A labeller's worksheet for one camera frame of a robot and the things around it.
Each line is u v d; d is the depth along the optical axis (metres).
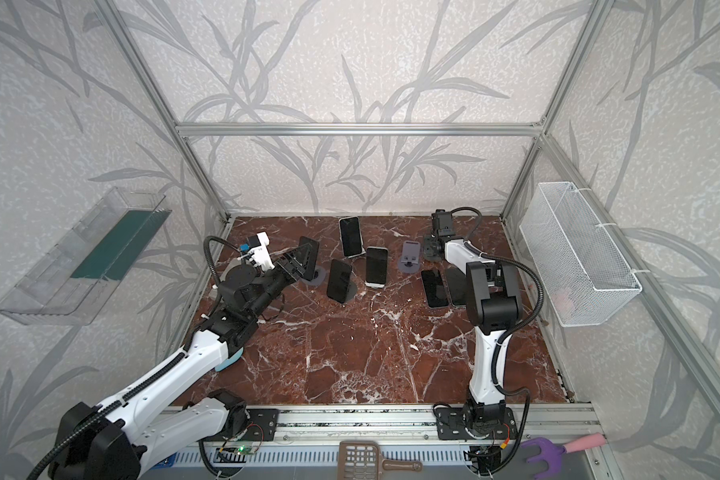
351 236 1.05
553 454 0.70
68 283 0.63
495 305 0.56
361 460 0.69
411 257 0.99
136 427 0.42
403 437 0.73
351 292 0.98
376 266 0.96
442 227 0.83
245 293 0.57
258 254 0.67
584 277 0.61
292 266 0.66
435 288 1.12
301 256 0.70
